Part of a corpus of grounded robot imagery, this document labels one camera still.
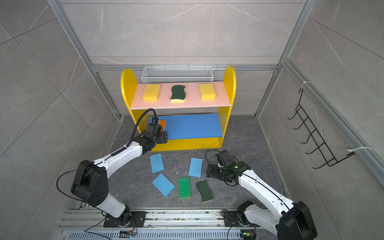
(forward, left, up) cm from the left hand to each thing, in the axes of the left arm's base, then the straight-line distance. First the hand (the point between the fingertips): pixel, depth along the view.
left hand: (158, 130), depth 90 cm
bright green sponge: (-32, -16, -15) cm, 38 cm away
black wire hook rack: (-25, -77, +17) cm, 82 cm away
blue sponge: (-14, +2, -16) cm, 21 cm away
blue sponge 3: (-28, -4, -15) cm, 32 cm away
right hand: (-24, -32, -9) cm, 41 cm away
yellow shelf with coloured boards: (+6, -24, -2) cm, 24 cm away
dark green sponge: (-31, -26, -15) cm, 43 cm away
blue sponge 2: (-18, -23, -15) cm, 33 cm away
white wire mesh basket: (+33, -12, +18) cm, 40 cm away
